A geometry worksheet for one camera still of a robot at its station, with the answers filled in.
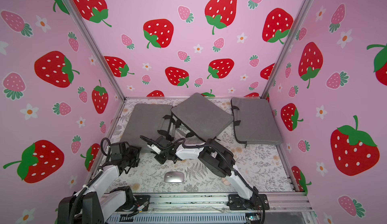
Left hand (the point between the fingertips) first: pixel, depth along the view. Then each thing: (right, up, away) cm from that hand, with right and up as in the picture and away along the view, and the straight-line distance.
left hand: (142, 149), depth 90 cm
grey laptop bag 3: (+75, +14, +11) cm, 77 cm away
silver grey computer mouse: (+21, -13, -8) cm, 26 cm away
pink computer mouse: (+49, -15, -10) cm, 52 cm away
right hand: (+8, -5, -1) cm, 9 cm away
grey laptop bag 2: (+36, +18, +15) cm, 43 cm away
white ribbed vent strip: (+27, -28, -19) cm, 43 cm away
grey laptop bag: (-4, +17, +15) cm, 23 cm away
